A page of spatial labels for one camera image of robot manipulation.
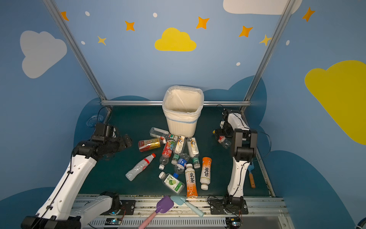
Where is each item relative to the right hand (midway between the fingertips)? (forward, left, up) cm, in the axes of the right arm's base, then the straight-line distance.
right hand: (225, 137), depth 98 cm
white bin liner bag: (+21, +30, +11) cm, 39 cm away
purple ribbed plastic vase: (-2, +85, +16) cm, 87 cm away
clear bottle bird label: (-8, +32, +1) cm, 33 cm away
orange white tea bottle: (-26, +14, +1) cm, 30 cm away
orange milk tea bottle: (-35, +23, +1) cm, 42 cm away
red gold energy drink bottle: (-10, +54, +2) cm, 55 cm away
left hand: (-18, +58, +17) cm, 64 cm away
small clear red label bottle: (-3, 0, -2) cm, 4 cm away
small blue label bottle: (-22, +29, 0) cm, 37 cm away
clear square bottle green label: (+3, +48, -2) cm, 48 cm away
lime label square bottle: (-32, +34, -1) cm, 47 cm away
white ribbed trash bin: (0, +30, +8) cm, 31 cm away
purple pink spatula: (-43, +37, -4) cm, 57 cm away
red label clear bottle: (-11, +39, +2) cm, 40 cm away
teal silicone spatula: (-40, +29, -3) cm, 50 cm away
